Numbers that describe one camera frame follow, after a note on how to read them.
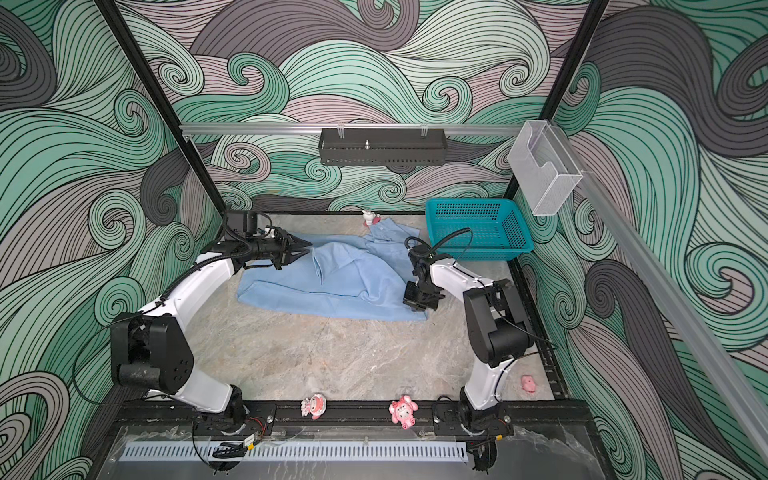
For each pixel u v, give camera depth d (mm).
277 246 742
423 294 783
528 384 774
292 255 778
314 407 724
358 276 994
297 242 797
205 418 671
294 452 697
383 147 1006
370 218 1115
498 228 1143
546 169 817
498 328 480
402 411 714
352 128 967
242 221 670
